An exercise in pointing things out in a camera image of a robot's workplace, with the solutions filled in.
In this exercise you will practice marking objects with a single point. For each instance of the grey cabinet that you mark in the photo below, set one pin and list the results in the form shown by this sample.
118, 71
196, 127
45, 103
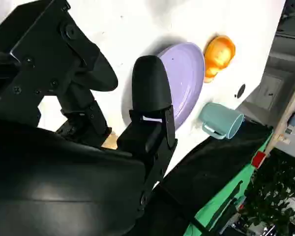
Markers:
270, 91

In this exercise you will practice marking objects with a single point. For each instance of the green board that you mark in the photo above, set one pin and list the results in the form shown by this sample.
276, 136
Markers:
218, 204

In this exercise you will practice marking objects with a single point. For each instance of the lilac plate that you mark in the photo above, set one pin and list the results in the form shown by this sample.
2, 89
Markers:
186, 73

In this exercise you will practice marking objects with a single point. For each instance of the orange and white bread roll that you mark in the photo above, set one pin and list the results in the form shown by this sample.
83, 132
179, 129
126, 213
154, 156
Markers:
220, 54

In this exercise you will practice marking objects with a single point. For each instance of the green leafy plant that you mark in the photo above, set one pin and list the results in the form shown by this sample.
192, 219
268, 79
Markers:
277, 196

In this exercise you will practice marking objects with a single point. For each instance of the black cloth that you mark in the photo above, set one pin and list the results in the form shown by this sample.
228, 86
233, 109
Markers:
211, 167

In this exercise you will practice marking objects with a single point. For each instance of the pale green mug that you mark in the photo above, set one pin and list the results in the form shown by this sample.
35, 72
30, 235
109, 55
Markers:
218, 118

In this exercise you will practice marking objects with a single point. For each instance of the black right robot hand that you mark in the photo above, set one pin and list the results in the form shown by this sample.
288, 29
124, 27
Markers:
51, 177

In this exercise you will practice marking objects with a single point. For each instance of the red block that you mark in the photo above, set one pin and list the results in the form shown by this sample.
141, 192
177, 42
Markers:
258, 159

